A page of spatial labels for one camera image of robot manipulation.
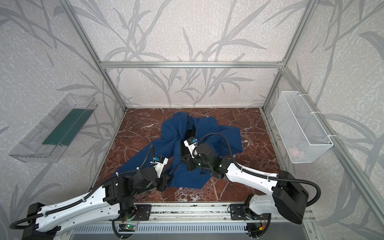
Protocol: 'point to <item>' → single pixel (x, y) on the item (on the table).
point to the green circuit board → (127, 227)
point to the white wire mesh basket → (303, 137)
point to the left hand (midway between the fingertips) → (176, 175)
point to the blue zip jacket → (167, 154)
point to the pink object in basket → (294, 151)
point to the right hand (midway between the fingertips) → (182, 153)
